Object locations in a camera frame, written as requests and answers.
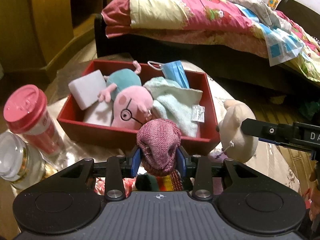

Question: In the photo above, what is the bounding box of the cream bear plush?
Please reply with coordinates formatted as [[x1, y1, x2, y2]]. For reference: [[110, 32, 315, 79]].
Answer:
[[208, 99, 258, 163]]

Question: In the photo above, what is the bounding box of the pink knitted striped sock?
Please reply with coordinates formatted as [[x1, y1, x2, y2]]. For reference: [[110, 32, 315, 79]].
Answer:
[[135, 119, 183, 192]]

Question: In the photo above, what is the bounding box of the pig plush toy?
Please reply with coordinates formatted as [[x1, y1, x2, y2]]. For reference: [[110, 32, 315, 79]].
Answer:
[[98, 61, 153, 130]]

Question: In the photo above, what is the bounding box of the light green towel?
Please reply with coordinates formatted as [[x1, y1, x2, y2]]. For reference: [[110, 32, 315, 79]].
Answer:
[[144, 77, 205, 137]]

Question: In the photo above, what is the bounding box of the white sponge block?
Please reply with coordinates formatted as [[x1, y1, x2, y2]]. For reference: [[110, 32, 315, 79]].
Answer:
[[68, 70, 106, 110]]

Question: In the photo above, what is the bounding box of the blue face mask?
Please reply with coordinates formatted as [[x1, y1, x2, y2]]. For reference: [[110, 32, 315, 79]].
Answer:
[[147, 61, 190, 88]]

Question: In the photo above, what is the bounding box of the glass jar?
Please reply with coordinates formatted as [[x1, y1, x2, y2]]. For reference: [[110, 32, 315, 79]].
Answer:
[[0, 132, 57, 191]]

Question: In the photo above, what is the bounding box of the light patterned bed sheet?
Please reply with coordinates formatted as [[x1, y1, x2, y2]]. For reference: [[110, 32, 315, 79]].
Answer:
[[227, 0, 319, 68]]

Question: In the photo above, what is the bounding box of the pink lid cup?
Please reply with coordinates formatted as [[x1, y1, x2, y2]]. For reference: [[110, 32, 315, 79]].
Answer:
[[3, 85, 64, 156]]

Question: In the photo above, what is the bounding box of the pink cartoon quilt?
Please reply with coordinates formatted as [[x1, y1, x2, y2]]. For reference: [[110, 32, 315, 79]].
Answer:
[[101, 0, 319, 82]]

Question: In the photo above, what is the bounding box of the wooden cabinet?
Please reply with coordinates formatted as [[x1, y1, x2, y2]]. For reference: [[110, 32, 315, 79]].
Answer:
[[1, 0, 110, 82]]

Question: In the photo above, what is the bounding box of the dark bed frame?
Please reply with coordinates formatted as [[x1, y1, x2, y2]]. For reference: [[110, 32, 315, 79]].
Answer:
[[94, 14, 319, 100]]

